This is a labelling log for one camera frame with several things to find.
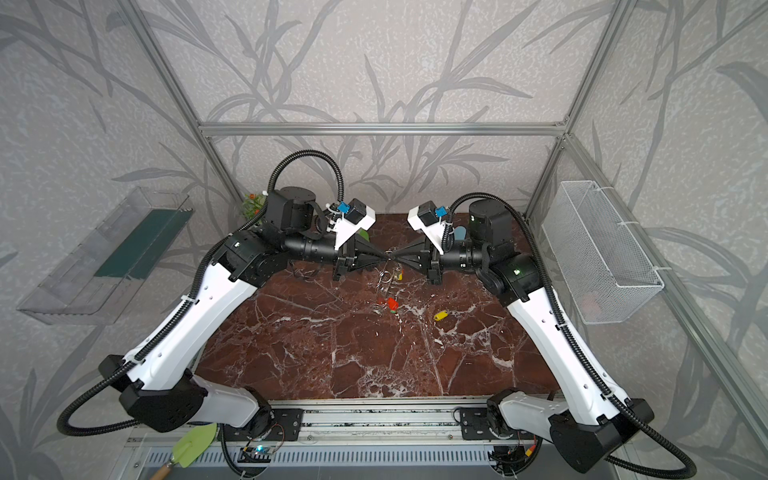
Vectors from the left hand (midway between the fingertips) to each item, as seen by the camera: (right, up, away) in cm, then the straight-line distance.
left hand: (386, 251), depth 57 cm
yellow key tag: (+15, -21, +37) cm, 45 cm away
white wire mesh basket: (+45, -5, +4) cm, 46 cm away
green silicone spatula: (-48, -48, +14) cm, 69 cm away
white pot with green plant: (-49, +15, +45) cm, 68 cm away
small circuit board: (-33, -50, +15) cm, 62 cm away
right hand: (+2, +1, +2) cm, 3 cm away
